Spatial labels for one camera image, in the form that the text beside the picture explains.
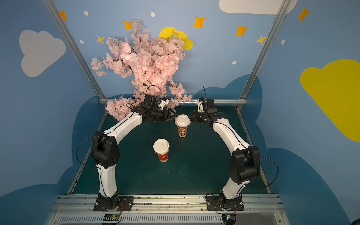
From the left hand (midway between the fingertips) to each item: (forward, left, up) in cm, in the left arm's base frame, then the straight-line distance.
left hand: (176, 114), depth 86 cm
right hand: (+1, -11, -1) cm, 11 cm away
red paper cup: (-23, +8, -15) cm, 28 cm away
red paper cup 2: (-3, -4, -14) cm, 15 cm away
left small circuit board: (-52, +33, -25) cm, 67 cm away
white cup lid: (-20, +8, -5) cm, 22 cm away
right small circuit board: (-52, -30, -25) cm, 65 cm away
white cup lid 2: (-1, -4, -5) cm, 6 cm away
